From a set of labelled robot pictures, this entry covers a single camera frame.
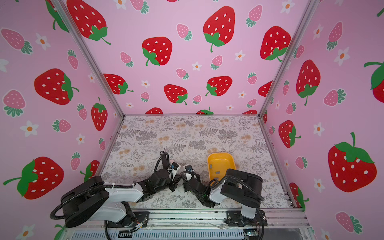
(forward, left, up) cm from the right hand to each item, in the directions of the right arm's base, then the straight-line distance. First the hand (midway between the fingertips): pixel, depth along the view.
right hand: (183, 176), depth 86 cm
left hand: (0, +1, 0) cm, 1 cm away
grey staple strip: (+6, -21, -3) cm, 22 cm away
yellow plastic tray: (+12, -21, -2) cm, 24 cm away
